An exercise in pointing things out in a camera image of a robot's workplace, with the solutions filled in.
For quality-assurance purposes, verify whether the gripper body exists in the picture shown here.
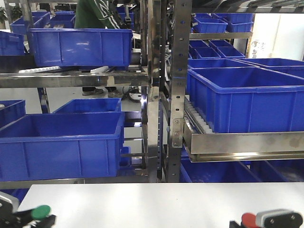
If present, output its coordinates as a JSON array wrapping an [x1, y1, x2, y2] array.
[[255, 208, 304, 228], [0, 192, 20, 228]]

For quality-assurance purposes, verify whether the large blue plastic bin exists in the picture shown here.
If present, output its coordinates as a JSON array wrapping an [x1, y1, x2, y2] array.
[[186, 66, 304, 134], [28, 28, 133, 68], [0, 112, 126, 182]]

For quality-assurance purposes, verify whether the white roller track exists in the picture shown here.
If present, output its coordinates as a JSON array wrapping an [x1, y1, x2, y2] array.
[[18, 66, 60, 74], [185, 101, 214, 134], [90, 66, 115, 73]]

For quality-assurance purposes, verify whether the green mushroom push button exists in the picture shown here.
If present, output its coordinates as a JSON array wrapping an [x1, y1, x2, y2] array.
[[30, 205, 52, 220]]

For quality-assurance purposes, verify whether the row of small blue bins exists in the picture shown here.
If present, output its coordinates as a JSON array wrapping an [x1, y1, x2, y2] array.
[[189, 13, 254, 59]]

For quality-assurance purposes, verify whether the steel rack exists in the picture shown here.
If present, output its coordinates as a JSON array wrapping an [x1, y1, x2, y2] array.
[[0, 0, 164, 190], [163, 0, 304, 183]]

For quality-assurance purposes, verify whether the red mushroom push button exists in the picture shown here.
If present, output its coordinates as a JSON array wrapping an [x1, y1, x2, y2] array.
[[241, 212, 257, 228]]

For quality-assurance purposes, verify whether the person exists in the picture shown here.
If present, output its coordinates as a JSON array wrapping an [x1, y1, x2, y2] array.
[[74, 0, 133, 98]]

